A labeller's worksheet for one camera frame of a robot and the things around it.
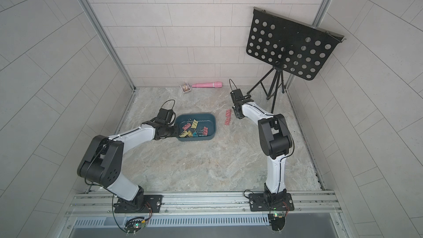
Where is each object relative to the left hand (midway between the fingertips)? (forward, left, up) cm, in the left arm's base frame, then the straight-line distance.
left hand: (180, 128), depth 94 cm
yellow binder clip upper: (+3, -8, +1) cm, 9 cm away
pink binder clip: (+11, -28, 0) cm, 30 cm away
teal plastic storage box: (+6, -15, 0) cm, 16 cm away
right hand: (+13, -39, +3) cm, 41 cm away
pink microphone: (+35, -20, +2) cm, 40 cm away
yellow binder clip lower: (-4, -3, +2) cm, 5 cm away
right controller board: (-43, -47, -1) cm, 64 cm away
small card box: (+33, +2, +1) cm, 33 cm away
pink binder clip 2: (+5, -27, 0) cm, 28 cm away
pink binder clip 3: (-2, -15, +1) cm, 15 cm away
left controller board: (-44, +13, -3) cm, 46 cm away
